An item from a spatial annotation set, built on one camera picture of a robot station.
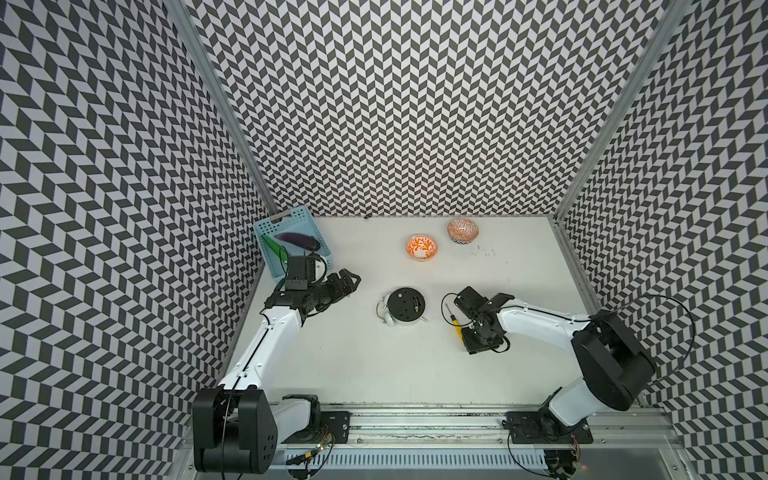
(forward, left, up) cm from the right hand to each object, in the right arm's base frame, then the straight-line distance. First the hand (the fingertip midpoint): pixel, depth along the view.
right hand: (476, 352), depth 86 cm
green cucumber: (+38, +67, +1) cm, 77 cm away
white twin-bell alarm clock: (+12, +22, +7) cm, 26 cm away
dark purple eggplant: (+42, +59, +2) cm, 73 cm away
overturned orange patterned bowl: (+44, -2, +3) cm, 45 cm away
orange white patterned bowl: (+37, +14, +3) cm, 40 cm away
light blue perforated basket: (+50, +62, +4) cm, 80 cm away
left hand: (+13, +36, +15) cm, 42 cm away
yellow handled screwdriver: (+4, +7, +11) cm, 13 cm away
